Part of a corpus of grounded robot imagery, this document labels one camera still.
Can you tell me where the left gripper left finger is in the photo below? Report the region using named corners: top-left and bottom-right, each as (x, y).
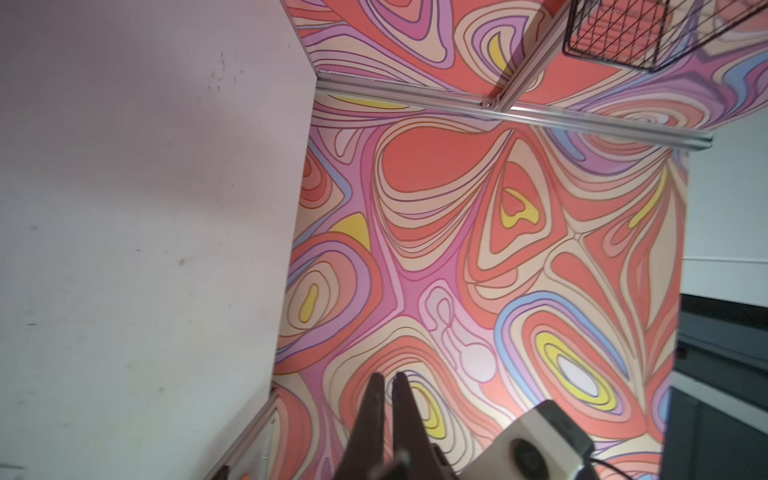
top-left (334, 373), bottom-right (385, 479)

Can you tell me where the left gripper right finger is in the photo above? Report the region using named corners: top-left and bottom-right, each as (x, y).
top-left (392, 372), bottom-right (457, 479)

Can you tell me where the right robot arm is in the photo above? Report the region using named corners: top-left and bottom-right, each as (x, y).
top-left (459, 400), bottom-right (595, 480)

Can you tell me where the black wire basket back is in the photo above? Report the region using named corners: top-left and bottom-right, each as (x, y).
top-left (562, 1), bottom-right (767, 73)

